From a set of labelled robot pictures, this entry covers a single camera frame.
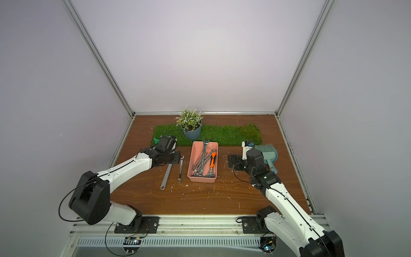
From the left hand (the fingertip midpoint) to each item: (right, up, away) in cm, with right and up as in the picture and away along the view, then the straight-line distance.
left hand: (180, 156), depth 89 cm
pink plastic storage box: (+9, +3, +9) cm, 13 cm away
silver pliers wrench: (+14, +7, +5) cm, 16 cm away
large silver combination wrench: (-8, -15, -4) cm, 18 cm away
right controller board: (+43, -36, -19) cm, 59 cm away
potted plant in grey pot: (+5, +21, +5) cm, 22 cm away
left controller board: (-19, -38, -17) cm, 45 cm away
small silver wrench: (0, -13, -3) cm, 13 cm away
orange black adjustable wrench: (+18, -10, -1) cm, 21 cm away
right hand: (+31, +3, -9) cm, 32 cm away
